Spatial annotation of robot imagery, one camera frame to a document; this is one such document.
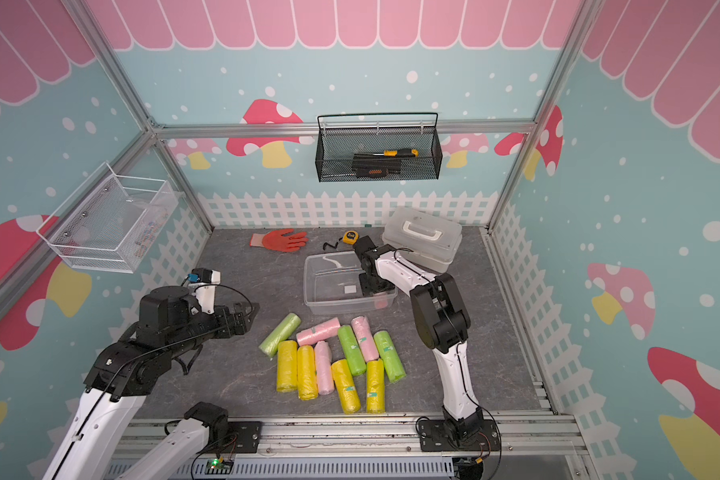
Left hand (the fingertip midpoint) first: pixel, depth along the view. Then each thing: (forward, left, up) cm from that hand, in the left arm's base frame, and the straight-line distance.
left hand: (243, 313), depth 69 cm
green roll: (+7, -4, -22) cm, 23 cm away
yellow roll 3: (-10, -23, -21) cm, 33 cm away
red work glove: (+46, +7, -24) cm, 52 cm away
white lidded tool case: (+37, -51, -13) cm, 64 cm away
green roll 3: (-4, -36, -22) cm, 43 cm away
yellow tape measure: (+46, -21, -23) cm, 56 cm away
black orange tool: (+43, -29, +9) cm, 53 cm away
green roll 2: (0, -24, -21) cm, 32 cm away
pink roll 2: (-1, -16, -22) cm, 27 cm away
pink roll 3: (+4, -28, -21) cm, 35 cm away
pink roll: (+5, -14, -22) cm, 26 cm away
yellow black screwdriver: (+50, -36, +11) cm, 63 cm away
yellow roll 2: (-6, -12, -22) cm, 26 cm away
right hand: (+22, -31, -22) cm, 44 cm away
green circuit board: (-27, +7, -27) cm, 39 cm away
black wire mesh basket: (+58, -17, +7) cm, 61 cm away
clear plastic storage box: (+24, -16, -24) cm, 38 cm away
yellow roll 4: (-10, -31, -21) cm, 39 cm away
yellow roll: (-4, -6, -22) cm, 24 cm away
